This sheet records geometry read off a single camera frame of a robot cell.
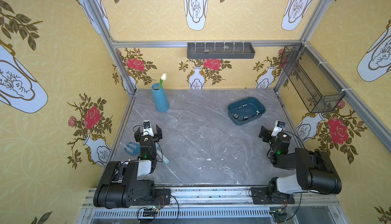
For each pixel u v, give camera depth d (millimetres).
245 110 1100
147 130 748
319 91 745
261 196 733
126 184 430
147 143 689
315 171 448
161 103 1060
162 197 731
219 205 721
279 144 703
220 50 929
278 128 787
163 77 877
